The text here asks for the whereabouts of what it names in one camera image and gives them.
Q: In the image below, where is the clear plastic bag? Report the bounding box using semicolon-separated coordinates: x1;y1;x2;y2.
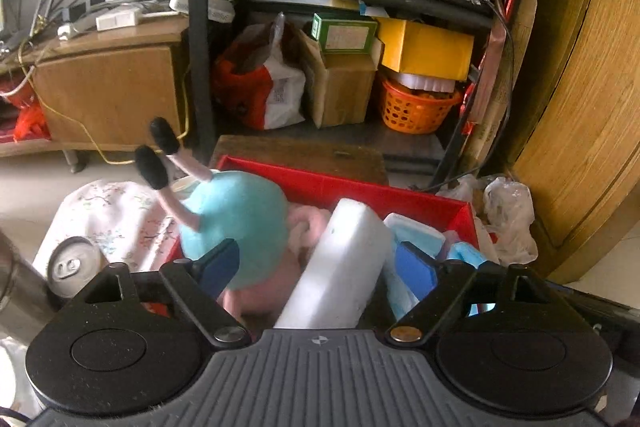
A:
437;174;538;265

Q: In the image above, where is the white marbled foam block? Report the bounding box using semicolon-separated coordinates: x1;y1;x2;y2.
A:
274;198;392;329

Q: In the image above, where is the wooden tv cabinet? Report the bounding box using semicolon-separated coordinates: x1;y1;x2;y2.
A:
1;15;192;164

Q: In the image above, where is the brown cardboard box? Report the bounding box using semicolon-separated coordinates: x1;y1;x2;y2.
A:
297;30;383;129

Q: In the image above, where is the orange plastic basket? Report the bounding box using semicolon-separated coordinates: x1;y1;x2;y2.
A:
378;72;462;134

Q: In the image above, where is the pink plush toy teal dress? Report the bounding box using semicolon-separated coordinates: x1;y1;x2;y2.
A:
134;117;331;320

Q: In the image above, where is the floral tablecloth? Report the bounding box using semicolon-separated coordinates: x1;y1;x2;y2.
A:
32;180;179;274

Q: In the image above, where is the green white small box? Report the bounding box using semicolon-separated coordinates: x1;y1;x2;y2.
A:
310;13;378;54

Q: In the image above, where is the yellow blue drink can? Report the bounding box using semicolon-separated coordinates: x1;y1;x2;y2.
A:
47;236;108;299

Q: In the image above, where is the wooden cupboard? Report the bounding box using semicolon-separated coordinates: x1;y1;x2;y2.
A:
498;0;639;283

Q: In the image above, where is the red cardboard box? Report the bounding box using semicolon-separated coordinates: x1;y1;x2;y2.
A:
139;156;477;288

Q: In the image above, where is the red white plastic bag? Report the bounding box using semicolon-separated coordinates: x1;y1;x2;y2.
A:
212;13;306;130

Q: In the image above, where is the black metal shelf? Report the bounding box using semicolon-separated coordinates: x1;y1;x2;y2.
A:
188;0;532;188

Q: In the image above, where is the yellow cardboard box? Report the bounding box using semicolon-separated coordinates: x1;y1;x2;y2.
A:
376;17;474;81

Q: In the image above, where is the yellow cable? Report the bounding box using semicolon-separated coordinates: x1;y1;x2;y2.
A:
16;0;194;167

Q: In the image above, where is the stainless steel thermos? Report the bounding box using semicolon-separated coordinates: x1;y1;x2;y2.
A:
0;234;56;345

